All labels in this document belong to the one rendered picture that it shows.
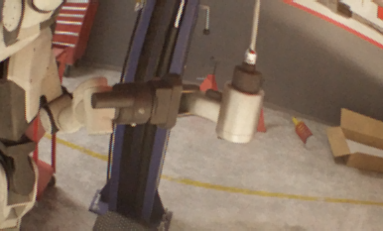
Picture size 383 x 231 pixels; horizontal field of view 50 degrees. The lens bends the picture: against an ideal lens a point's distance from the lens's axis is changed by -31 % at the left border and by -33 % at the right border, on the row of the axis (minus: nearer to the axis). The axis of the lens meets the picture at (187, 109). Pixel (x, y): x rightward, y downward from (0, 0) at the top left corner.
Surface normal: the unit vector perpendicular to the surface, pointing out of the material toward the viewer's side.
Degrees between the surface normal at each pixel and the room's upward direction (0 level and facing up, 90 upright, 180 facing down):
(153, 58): 90
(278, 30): 90
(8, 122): 96
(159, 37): 90
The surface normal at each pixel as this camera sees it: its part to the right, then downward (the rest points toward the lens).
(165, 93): 0.54, 0.37
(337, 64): -0.10, 0.32
